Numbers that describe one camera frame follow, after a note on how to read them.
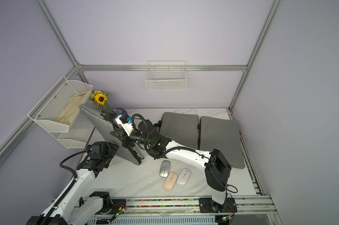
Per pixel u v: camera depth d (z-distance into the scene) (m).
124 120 0.54
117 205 0.74
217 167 0.44
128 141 0.59
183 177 0.82
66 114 0.76
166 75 1.05
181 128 1.04
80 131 0.92
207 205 0.73
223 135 1.00
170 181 0.80
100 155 0.62
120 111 1.15
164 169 0.84
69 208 0.42
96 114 0.64
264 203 0.76
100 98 0.95
